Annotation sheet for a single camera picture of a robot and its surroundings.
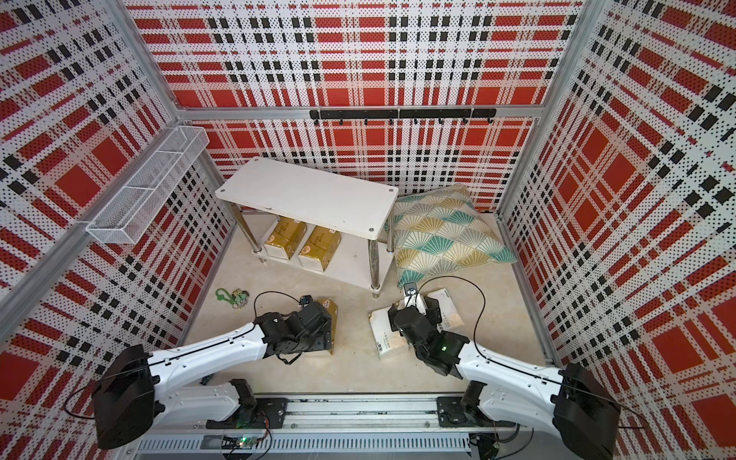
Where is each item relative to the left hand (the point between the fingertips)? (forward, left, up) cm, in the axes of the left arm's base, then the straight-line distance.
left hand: (322, 337), depth 83 cm
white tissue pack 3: (+6, -38, +1) cm, 39 cm away
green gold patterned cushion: (+31, -37, +12) cm, 50 cm away
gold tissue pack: (+31, +16, +9) cm, 36 cm away
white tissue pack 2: (+2, -27, +18) cm, 33 cm away
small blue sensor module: (-18, +12, +30) cm, 37 cm away
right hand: (+8, -27, +7) cm, 29 cm away
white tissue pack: (-1, -19, +1) cm, 19 cm away
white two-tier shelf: (+26, -9, +29) cm, 40 cm away
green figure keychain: (+14, +31, -3) cm, 35 cm away
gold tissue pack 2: (+26, +3, +9) cm, 28 cm away
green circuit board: (-25, +16, -2) cm, 29 cm away
